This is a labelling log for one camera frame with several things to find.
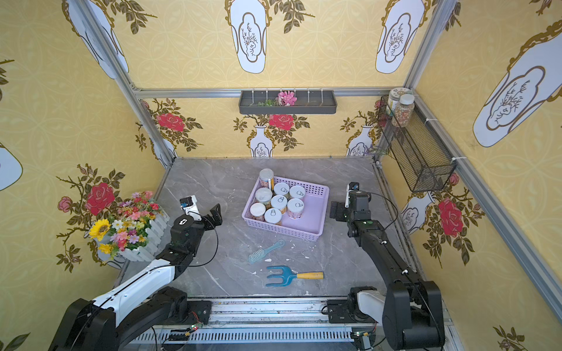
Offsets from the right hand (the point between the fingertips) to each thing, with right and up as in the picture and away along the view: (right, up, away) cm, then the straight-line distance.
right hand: (349, 204), depth 88 cm
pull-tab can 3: (-20, +4, +13) cm, 24 cm away
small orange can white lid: (-37, -4, +6) cm, 38 cm away
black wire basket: (+25, +20, -6) cm, 33 cm away
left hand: (-59, -1, -3) cm, 59 cm away
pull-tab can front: (-27, +6, +13) cm, 31 cm away
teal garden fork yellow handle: (-24, -25, -6) cm, 36 cm away
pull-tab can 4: (-21, -2, +7) cm, 23 cm away
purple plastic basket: (-14, -9, +6) cm, 18 cm away
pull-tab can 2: (-31, -5, +4) cm, 32 cm away
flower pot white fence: (-79, -9, -11) cm, 80 cm away
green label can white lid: (-35, +3, +9) cm, 37 cm away
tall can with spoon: (-34, +10, +7) cm, 36 cm away
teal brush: (-35, -19, -2) cm, 40 cm away
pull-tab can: (-29, 0, +9) cm, 30 cm away
